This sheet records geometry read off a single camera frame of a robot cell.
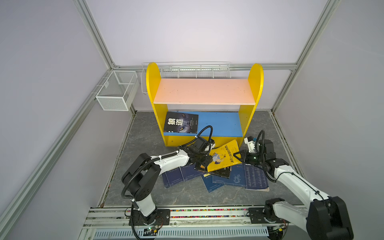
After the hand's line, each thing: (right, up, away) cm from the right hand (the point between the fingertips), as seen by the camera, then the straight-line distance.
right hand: (234, 155), depth 83 cm
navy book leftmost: (-39, -14, 0) cm, 42 cm away
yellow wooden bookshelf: (-3, +30, +41) cm, 50 cm away
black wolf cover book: (-34, +19, +10) cm, 40 cm away
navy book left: (-34, -12, +1) cm, 36 cm away
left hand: (-14, -3, +4) cm, 15 cm away
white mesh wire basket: (-75, +40, +20) cm, 87 cm away
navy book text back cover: (+13, -13, +3) cm, 19 cm away
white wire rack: (-27, +53, +10) cm, 60 cm away
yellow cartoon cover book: (-6, -1, +3) cm, 7 cm away
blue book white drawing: (+2, -12, +2) cm, 13 cm away
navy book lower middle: (-15, -15, +1) cm, 21 cm away
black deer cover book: (-5, -10, +2) cm, 11 cm away
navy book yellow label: (-26, -9, +2) cm, 28 cm away
